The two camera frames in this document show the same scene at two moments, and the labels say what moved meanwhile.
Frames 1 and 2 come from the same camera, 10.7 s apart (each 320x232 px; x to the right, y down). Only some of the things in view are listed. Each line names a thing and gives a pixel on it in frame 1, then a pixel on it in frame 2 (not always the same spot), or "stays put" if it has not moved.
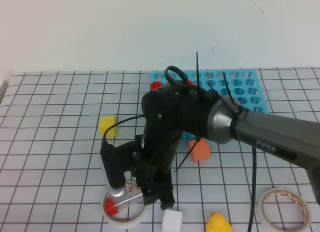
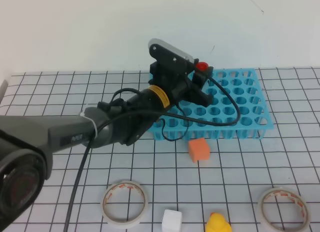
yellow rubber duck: (217, 223) stays put
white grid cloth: (52, 127) stays put
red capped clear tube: (111, 206) -> (202, 66)
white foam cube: (172, 221) stays put
